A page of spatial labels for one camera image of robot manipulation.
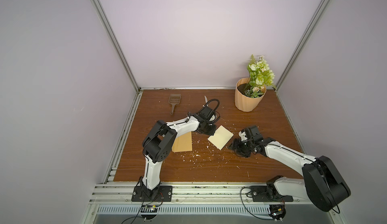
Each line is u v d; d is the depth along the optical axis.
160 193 0.73
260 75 0.86
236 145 0.78
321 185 0.41
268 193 0.67
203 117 0.75
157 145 0.51
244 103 0.97
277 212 0.70
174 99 1.14
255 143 0.67
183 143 0.91
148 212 0.71
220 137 0.93
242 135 0.82
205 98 1.14
